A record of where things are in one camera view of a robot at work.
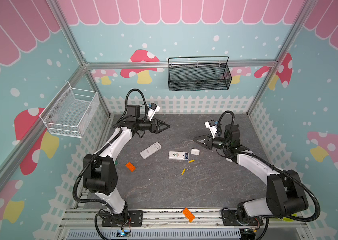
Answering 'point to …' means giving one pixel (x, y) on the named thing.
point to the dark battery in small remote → (186, 155)
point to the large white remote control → (149, 150)
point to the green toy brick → (116, 162)
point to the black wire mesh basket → (188, 73)
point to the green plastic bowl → (287, 220)
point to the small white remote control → (181, 155)
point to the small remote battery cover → (195, 151)
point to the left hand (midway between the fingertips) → (166, 127)
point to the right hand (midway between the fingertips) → (194, 139)
